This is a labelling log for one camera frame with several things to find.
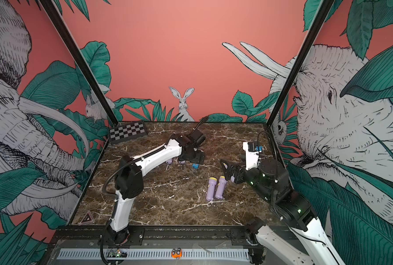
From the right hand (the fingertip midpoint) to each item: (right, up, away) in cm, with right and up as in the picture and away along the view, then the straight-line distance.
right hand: (229, 156), depth 60 cm
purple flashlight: (-5, -19, +27) cm, 34 cm away
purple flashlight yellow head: (-22, -8, +38) cm, 45 cm away
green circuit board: (-47, -43, +10) cm, 65 cm away
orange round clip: (-21, -42, +7) cm, 47 cm away
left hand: (-12, -5, +28) cm, 31 cm away
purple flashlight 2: (+1, -18, +28) cm, 33 cm away
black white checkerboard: (-63, +10, +50) cm, 81 cm away
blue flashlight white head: (-14, -10, +35) cm, 39 cm away
